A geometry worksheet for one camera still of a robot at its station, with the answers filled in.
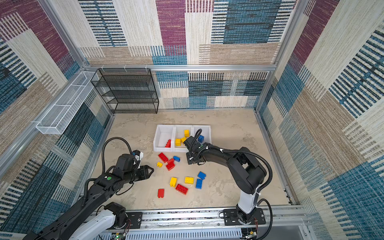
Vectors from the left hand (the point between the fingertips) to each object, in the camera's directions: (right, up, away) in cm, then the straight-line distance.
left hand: (151, 168), depth 81 cm
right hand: (+22, +2, +12) cm, 25 cm away
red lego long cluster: (+6, +11, +18) cm, 22 cm away
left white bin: (+1, +17, +25) cm, 30 cm away
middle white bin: (+12, +19, +24) cm, 32 cm away
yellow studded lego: (+20, -8, +4) cm, 22 cm away
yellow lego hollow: (+18, +18, +21) cm, 32 cm away
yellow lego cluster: (+16, +13, +19) cm, 28 cm away
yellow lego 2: (+11, -8, +2) cm, 14 cm away
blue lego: (+27, -6, +7) cm, 28 cm away
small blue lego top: (+12, +2, +13) cm, 18 cm away
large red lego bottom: (+16, -12, +2) cm, 20 cm away
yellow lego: (+12, +12, +16) cm, 24 cm away
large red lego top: (+3, +3, +13) cm, 14 cm away
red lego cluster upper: (+8, -1, +11) cm, 14 cm away
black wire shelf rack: (-25, +47, +28) cm, 61 cm away
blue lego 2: (+25, -9, +3) cm, 27 cm away
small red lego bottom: (+5, -14, +1) cm, 14 cm away
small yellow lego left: (+2, -1, +11) cm, 11 cm away
